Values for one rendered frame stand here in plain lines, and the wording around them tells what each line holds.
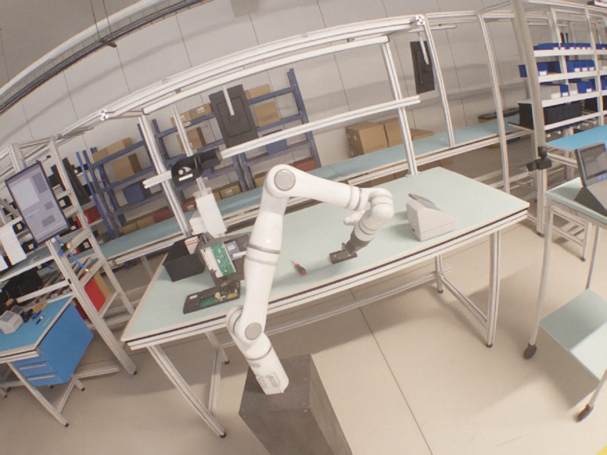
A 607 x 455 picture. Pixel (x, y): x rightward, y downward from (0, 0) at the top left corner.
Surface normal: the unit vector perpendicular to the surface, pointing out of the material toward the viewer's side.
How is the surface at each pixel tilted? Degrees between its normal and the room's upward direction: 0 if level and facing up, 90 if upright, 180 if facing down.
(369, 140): 90
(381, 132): 90
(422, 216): 90
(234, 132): 98
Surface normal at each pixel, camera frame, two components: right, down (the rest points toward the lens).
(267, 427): -0.04, 0.40
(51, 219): 0.57, 0.35
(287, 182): 0.28, 0.07
